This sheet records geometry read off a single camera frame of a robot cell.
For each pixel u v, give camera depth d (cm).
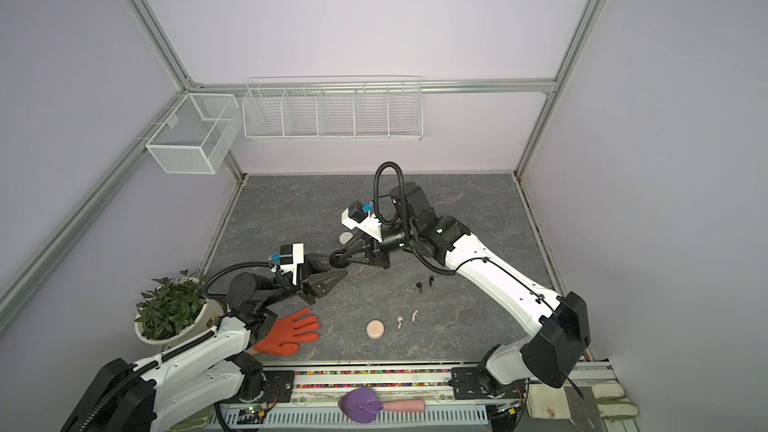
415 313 85
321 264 66
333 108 99
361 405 70
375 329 81
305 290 60
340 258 62
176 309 71
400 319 84
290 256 57
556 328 40
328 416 71
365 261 61
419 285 91
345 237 102
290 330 81
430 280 91
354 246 63
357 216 55
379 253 57
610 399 71
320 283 62
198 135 99
